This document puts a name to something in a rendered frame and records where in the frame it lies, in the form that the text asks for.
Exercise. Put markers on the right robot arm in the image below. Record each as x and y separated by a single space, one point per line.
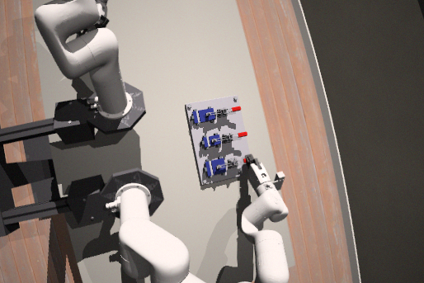
167 258

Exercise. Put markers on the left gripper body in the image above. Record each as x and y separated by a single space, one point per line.
103 12

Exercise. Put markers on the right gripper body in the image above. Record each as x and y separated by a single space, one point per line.
257 177

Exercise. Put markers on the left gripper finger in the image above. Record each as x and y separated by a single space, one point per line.
103 24
81 33

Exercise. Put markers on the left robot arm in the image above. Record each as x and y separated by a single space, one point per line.
98 49

